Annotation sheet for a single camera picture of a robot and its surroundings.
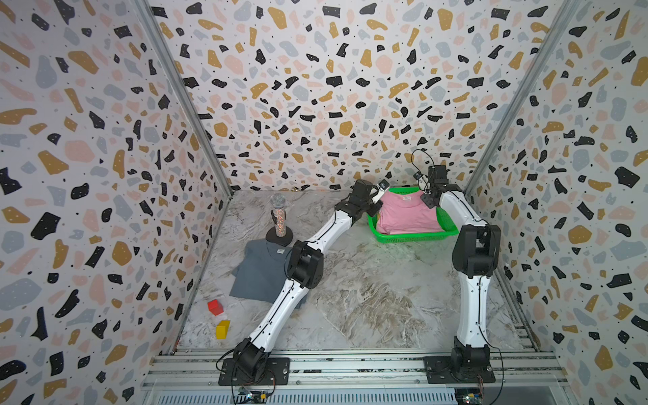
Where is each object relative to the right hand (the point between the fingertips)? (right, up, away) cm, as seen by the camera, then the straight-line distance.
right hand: (440, 191), depth 105 cm
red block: (-83, -40, -22) cm, 95 cm away
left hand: (-24, -2, -1) cm, 24 cm away
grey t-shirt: (-70, -31, -12) cm, 78 cm away
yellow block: (-79, -46, -25) cm, 95 cm away
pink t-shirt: (-13, -9, +4) cm, 16 cm away
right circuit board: (-5, -61, -34) cm, 70 cm away
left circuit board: (-66, -61, -35) cm, 96 cm away
